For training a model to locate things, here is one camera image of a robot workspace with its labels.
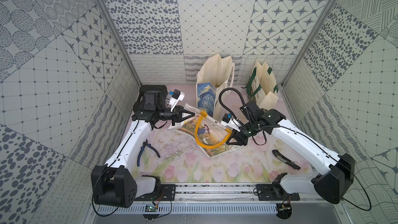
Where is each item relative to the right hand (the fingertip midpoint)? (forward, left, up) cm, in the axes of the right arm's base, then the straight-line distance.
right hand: (231, 141), depth 72 cm
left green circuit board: (-25, +38, -19) cm, 49 cm away
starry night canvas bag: (+54, +5, -4) cm, 54 cm away
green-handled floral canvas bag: (+47, -28, -10) cm, 55 cm away
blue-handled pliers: (+1, +49, -16) cm, 51 cm away
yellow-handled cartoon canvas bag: (+4, +9, -2) cm, 10 cm away
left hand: (+7, +16, +12) cm, 21 cm away
